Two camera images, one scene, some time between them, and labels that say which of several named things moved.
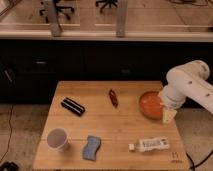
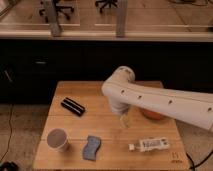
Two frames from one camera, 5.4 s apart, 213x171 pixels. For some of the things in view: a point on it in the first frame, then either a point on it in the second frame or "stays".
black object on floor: x=9 y=166 stays
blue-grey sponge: x=89 y=151 stays
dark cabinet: x=28 y=66 stays
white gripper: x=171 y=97 → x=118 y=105
